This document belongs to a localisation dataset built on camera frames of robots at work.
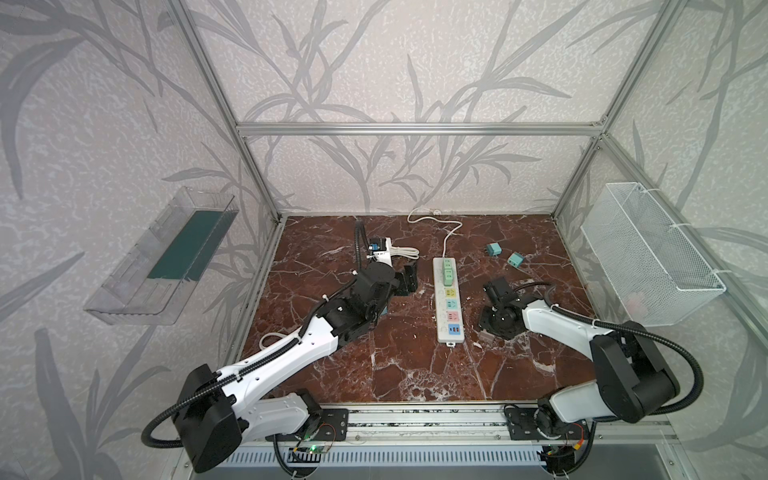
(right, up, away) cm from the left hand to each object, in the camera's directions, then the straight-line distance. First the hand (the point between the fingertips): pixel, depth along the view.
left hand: (409, 256), depth 75 cm
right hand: (+23, -20, +17) cm, 35 cm away
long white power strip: (+13, -16, +18) cm, 27 cm away
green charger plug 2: (+13, -10, +20) cm, 26 cm away
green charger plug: (+13, -6, +21) cm, 25 cm away
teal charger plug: (+32, +1, +33) cm, 46 cm away
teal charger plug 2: (+38, -3, +30) cm, 49 cm away
